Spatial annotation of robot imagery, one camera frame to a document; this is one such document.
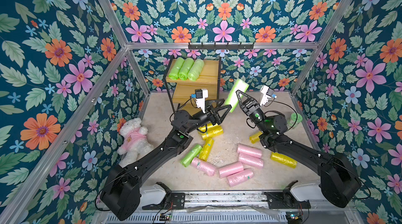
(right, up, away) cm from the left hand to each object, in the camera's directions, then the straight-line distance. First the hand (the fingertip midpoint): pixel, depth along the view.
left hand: (227, 105), depth 61 cm
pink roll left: (-9, -33, +19) cm, 39 cm away
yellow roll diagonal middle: (-10, -25, +25) cm, 37 cm away
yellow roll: (-3, -15, +32) cm, 36 cm away
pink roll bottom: (+7, -36, +16) cm, 40 cm away
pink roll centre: (+1, -34, +18) cm, 38 cm away
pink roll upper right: (+14, -25, +26) cm, 39 cm away
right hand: (+4, +5, 0) cm, 7 cm away
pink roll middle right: (+15, -30, +22) cm, 40 cm away
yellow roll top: (-9, -14, +35) cm, 39 cm away
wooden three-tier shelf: (-26, +9, +37) cm, 46 cm away
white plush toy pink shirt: (-49, -21, +23) cm, 58 cm away
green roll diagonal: (-17, -27, +25) cm, 41 cm away
